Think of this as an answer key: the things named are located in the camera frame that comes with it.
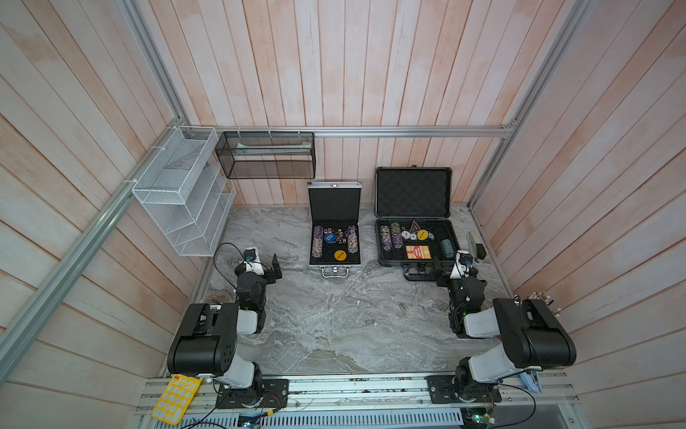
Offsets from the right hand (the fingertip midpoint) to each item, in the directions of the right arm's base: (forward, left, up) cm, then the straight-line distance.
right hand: (449, 257), depth 90 cm
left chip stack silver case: (+11, +47, -6) cm, 49 cm away
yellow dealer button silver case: (+6, +38, -10) cm, 40 cm away
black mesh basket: (+37, +67, +16) cm, 79 cm away
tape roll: (-12, +80, -9) cm, 82 cm away
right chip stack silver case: (+12, +33, -6) cm, 36 cm away
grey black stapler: (+8, -15, -8) cm, 19 cm away
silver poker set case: (+18, +41, -6) cm, 45 cm away
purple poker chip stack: (+15, +15, -8) cm, 23 cm away
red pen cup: (-17, -20, +6) cm, 28 cm away
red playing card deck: (+7, +8, -8) cm, 13 cm away
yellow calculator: (-43, +82, -8) cm, 93 cm away
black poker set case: (+20, +8, -5) cm, 22 cm away
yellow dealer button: (+16, +4, -8) cm, 19 cm away
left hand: (-2, +65, 0) cm, 65 cm away
